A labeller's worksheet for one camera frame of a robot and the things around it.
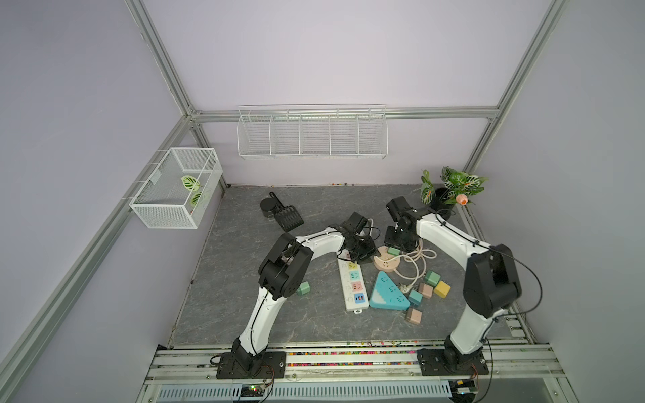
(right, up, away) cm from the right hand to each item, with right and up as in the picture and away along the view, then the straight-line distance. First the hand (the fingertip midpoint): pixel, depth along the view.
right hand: (391, 242), depth 92 cm
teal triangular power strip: (-3, -17, -7) cm, 19 cm away
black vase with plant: (+21, +20, -5) cm, 30 cm away
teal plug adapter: (+7, -18, -7) cm, 20 cm away
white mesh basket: (-72, +18, -11) cm, 75 cm away
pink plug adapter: (+5, -22, -11) cm, 26 cm away
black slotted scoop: (-41, +10, +14) cm, 45 cm away
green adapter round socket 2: (0, -3, -4) cm, 4 cm away
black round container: (-50, +14, +17) cm, 55 cm away
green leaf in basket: (-68, +21, -13) cm, 72 cm away
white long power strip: (-15, -14, -5) cm, 21 cm away
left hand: (-4, -6, +1) cm, 7 cm away
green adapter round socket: (-32, -15, -6) cm, 36 cm away
